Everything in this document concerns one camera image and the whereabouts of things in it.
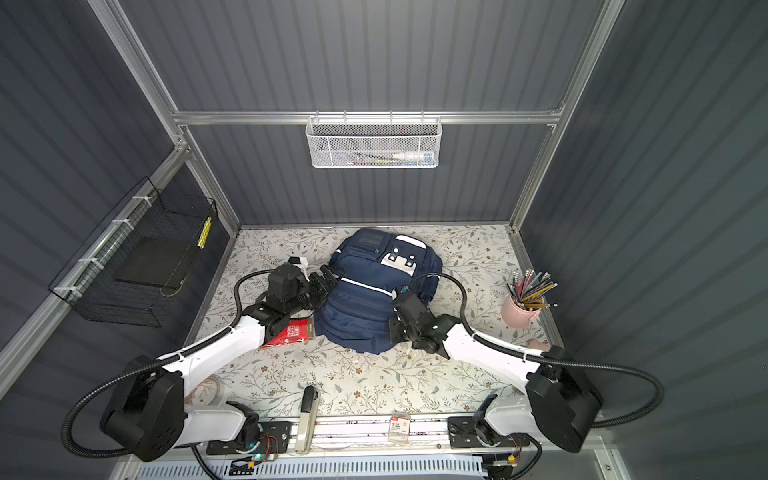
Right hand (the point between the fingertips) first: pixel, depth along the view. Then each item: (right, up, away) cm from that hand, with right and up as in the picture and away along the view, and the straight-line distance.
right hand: (393, 327), depth 84 cm
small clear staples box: (+1, -22, -11) cm, 25 cm away
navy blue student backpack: (-6, +17, +10) cm, 21 cm away
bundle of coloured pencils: (+40, +10, +5) cm, 42 cm away
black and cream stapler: (-21, -20, -11) cm, 32 cm away
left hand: (-14, +14, -1) cm, 20 cm away
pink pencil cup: (+36, +2, +3) cm, 36 cm away
